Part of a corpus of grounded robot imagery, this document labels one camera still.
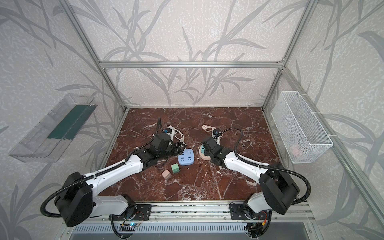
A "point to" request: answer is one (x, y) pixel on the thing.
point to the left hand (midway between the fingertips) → (184, 142)
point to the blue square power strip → (187, 158)
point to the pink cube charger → (166, 174)
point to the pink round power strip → (202, 155)
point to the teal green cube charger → (202, 149)
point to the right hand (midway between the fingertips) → (210, 142)
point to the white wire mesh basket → (302, 135)
